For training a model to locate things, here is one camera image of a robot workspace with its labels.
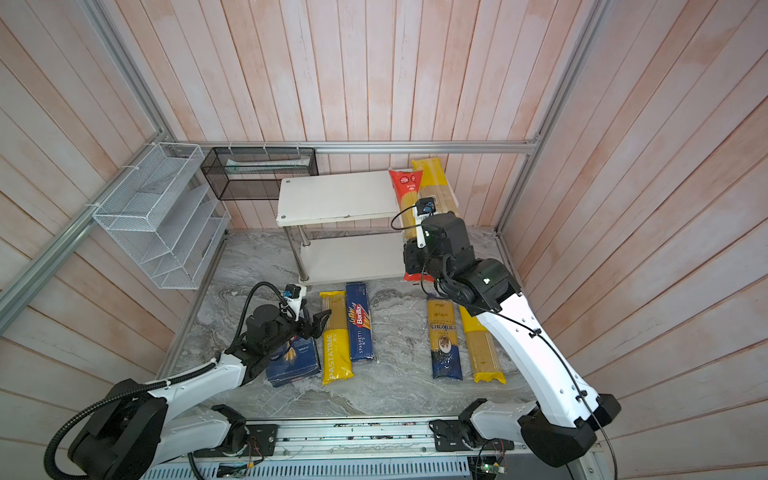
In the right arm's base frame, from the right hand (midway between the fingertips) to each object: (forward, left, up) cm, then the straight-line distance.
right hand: (411, 241), depth 66 cm
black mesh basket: (+44, +54, -13) cm, 71 cm away
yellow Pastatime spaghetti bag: (-14, +20, -35) cm, 43 cm away
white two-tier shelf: (+44, +25, -39) cm, 64 cm away
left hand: (-4, +25, -26) cm, 36 cm away
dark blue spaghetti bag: (-15, -12, -36) cm, 40 cm away
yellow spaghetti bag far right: (-15, -24, -35) cm, 45 cm away
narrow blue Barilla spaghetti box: (-4, +14, -33) cm, 36 cm away
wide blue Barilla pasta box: (-20, +34, -30) cm, 50 cm away
